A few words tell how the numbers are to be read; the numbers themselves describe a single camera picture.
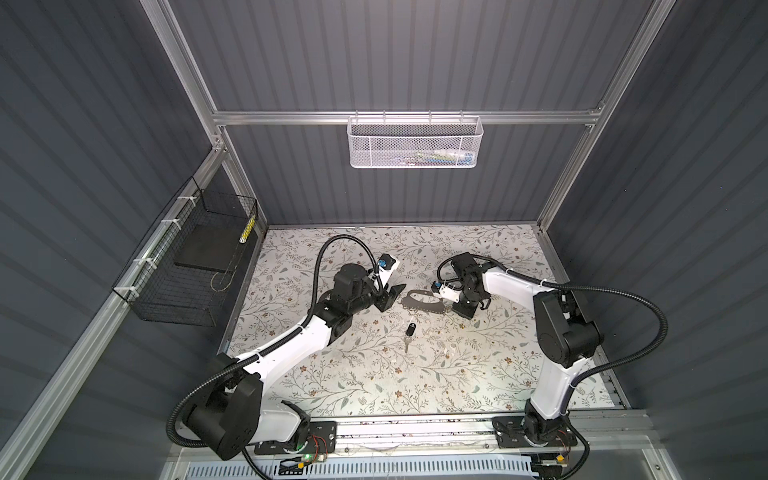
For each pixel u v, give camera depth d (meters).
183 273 0.72
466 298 0.82
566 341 0.50
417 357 0.87
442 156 0.93
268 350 0.47
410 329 0.93
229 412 0.42
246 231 0.81
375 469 0.77
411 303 0.99
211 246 0.75
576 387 0.56
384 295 0.71
